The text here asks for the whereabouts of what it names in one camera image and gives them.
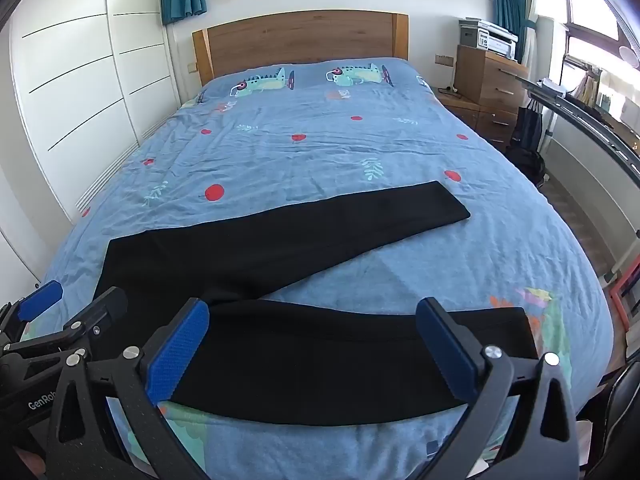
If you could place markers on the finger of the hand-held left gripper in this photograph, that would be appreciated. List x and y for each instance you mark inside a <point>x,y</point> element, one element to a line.
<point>102,310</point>
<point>40,300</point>

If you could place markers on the grey desk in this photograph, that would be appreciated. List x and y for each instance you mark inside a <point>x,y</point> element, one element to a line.
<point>585,115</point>

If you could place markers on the wooden headboard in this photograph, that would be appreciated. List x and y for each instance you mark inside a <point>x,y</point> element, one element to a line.
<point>300,40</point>

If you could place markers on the wall switch plate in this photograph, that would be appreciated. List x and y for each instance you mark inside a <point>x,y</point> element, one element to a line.
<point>444,59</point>
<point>193,67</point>

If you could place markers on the black chair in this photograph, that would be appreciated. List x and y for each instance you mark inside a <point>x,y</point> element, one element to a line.
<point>617,425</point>

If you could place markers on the red frame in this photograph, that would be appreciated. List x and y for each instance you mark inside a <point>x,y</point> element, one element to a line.
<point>625,292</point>

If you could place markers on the black bag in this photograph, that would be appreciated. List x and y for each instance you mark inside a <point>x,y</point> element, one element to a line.
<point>525,150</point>

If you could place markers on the black pants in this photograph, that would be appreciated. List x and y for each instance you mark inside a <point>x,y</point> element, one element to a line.
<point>300,350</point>

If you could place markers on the wooden nightstand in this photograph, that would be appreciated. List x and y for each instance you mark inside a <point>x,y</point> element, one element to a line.
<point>460,107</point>

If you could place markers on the white wardrobe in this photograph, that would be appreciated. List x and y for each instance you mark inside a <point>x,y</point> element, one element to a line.
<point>75,85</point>

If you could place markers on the white printer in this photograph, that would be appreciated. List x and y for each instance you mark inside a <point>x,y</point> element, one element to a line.
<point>492,37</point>

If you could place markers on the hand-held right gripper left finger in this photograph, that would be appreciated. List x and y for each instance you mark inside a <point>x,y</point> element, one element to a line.
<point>180,352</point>

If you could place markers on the window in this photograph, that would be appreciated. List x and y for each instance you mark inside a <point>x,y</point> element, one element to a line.
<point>595,5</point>

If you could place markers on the wooden dresser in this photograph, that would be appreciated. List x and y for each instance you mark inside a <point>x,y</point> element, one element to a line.
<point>492,85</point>

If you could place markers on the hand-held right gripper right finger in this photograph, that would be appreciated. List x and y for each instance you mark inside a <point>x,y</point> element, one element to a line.
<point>445,355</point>

